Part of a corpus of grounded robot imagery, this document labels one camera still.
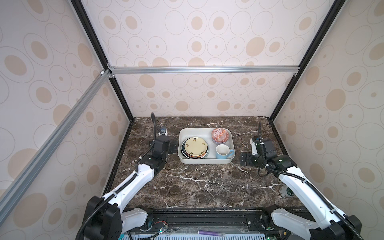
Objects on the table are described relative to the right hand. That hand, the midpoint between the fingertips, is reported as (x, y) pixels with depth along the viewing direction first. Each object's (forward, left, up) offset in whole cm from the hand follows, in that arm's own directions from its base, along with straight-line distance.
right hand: (248, 156), depth 80 cm
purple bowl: (+23, +11, -10) cm, 28 cm away
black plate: (+10, +36, -11) cm, 39 cm away
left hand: (+9, +43, +6) cm, 45 cm away
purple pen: (-33, +22, -14) cm, 42 cm away
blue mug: (+10, +11, -11) cm, 18 cm away
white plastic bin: (+28, +21, -14) cm, 37 cm away
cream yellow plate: (+15, +29, -12) cm, 35 cm away
